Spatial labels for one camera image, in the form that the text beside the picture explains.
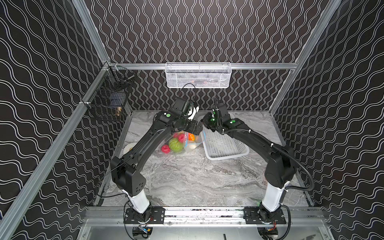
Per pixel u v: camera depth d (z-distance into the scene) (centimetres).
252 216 73
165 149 94
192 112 64
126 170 43
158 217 74
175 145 92
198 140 88
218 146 100
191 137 93
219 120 66
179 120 56
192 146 88
